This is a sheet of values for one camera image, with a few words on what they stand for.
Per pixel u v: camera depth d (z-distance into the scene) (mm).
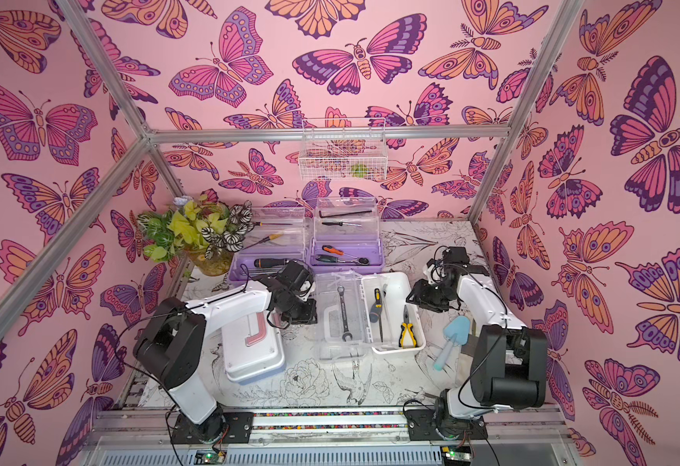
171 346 467
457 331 898
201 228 868
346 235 1168
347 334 779
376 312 892
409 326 898
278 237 1065
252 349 753
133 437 732
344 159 1055
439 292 741
